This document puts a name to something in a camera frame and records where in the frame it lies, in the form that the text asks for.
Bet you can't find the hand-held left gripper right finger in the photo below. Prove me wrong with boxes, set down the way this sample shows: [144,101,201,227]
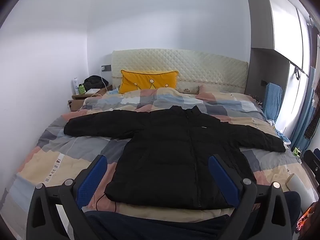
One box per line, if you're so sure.
[208,154,293,240]

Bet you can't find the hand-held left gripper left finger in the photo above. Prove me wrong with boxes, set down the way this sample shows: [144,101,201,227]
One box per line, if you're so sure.
[26,154,108,240]

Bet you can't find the black puffer jacket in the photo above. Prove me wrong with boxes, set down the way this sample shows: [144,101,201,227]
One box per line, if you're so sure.
[64,105,286,210]

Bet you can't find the patchwork checked quilt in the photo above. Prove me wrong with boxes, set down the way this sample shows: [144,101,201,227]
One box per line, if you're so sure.
[5,87,308,215]

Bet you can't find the light blue cloth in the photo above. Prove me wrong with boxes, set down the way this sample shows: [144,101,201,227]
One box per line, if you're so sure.
[274,127,292,145]

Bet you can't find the white cylinder bin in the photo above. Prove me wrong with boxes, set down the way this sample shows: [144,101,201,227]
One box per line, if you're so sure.
[286,174,313,213]

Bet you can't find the person's dark trouser legs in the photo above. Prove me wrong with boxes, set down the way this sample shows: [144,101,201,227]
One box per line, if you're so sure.
[85,191,302,240]

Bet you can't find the wooden nightstand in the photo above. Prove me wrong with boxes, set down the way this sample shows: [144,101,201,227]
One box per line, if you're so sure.
[72,84,113,100]

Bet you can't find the black chair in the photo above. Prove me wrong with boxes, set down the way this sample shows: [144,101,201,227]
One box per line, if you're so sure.
[302,149,320,180]

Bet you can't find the blue towel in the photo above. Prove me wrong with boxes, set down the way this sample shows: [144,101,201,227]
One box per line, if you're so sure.
[262,82,283,125]

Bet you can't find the red patterned item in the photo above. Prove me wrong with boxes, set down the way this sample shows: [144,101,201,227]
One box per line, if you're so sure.
[296,205,320,233]

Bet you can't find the cream floral pillow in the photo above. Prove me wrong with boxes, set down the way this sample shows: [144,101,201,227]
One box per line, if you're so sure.
[176,82,200,95]

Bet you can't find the black bag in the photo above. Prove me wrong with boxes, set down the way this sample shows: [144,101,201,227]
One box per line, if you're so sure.
[83,75,109,89]

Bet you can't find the blue curtain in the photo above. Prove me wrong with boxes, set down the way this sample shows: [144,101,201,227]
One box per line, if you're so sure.
[290,67,317,153]

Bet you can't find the brown patterned hanging cloth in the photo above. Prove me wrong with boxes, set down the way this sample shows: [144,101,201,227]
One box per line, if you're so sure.
[304,82,320,140]

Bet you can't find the cream quilted headboard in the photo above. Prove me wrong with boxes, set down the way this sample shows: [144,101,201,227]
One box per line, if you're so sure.
[111,49,249,95]

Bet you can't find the yellow crown print pillow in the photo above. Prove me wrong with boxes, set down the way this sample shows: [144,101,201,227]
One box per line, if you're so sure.
[119,69,179,94]

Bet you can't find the grey and white wardrobe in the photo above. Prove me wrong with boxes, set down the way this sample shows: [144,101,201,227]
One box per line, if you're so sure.
[246,0,319,135]

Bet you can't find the thin black cord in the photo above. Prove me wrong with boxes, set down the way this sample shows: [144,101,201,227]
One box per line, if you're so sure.
[95,194,118,213]

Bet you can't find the white charger cable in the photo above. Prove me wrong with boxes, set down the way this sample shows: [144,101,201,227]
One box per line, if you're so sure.
[91,67,107,97]

